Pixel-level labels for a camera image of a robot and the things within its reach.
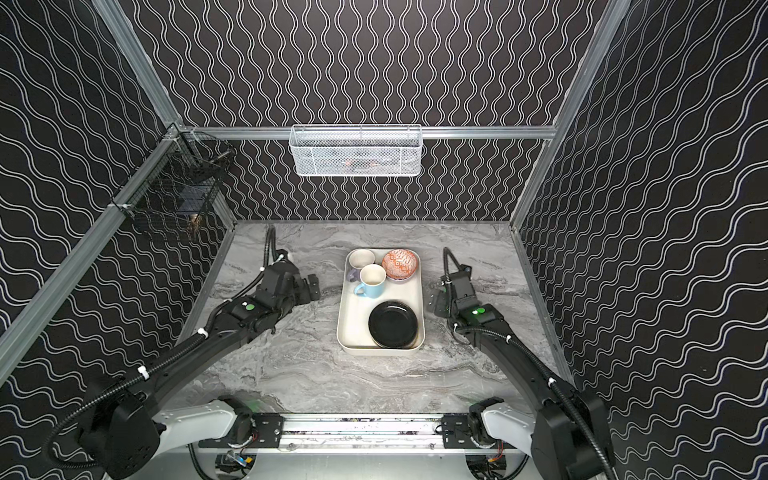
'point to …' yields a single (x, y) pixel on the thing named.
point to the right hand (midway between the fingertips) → (452, 300)
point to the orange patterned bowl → (400, 264)
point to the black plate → (393, 324)
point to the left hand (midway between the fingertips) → (303, 280)
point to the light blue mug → (372, 277)
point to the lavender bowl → (400, 273)
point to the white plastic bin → (354, 312)
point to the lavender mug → (357, 260)
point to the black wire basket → (179, 176)
